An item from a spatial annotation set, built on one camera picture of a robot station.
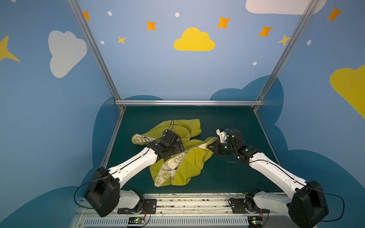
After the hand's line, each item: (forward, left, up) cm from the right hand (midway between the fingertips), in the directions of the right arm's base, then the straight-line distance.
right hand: (208, 145), depth 81 cm
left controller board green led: (-37, +36, -16) cm, 54 cm away
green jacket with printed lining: (-8, +16, -8) cm, 19 cm away
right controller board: (-34, -25, -17) cm, 45 cm away
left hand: (0, +18, -4) cm, 18 cm away
